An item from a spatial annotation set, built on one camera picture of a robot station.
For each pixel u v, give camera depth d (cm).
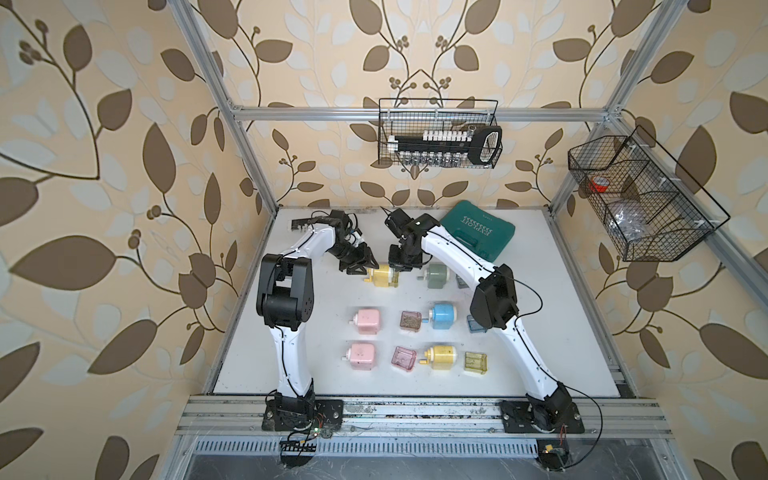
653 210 72
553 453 71
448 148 85
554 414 64
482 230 107
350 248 85
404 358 85
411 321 91
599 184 81
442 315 84
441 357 77
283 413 69
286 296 54
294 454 70
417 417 75
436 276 93
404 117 91
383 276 94
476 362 83
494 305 63
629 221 70
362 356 77
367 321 84
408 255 82
